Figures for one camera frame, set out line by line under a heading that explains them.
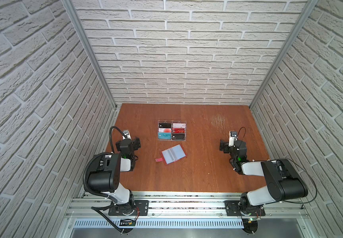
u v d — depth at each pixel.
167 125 0.98
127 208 0.67
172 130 0.98
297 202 0.47
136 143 0.89
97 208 0.63
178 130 0.99
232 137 0.81
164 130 0.98
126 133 0.81
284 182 0.46
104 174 0.45
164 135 0.98
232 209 0.73
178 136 0.97
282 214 0.74
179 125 0.98
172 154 0.92
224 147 0.83
